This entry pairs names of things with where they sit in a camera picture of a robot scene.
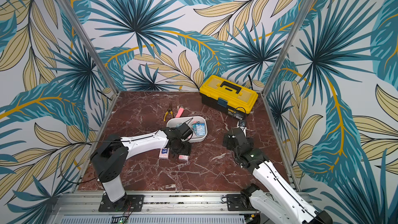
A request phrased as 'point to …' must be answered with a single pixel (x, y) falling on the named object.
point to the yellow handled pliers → (169, 109)
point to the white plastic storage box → (189, 120)
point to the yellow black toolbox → (227, 97)
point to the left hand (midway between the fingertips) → (185, 153)
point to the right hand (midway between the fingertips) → (236, 137)
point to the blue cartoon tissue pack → (200, 129)
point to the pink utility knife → (180, 112)
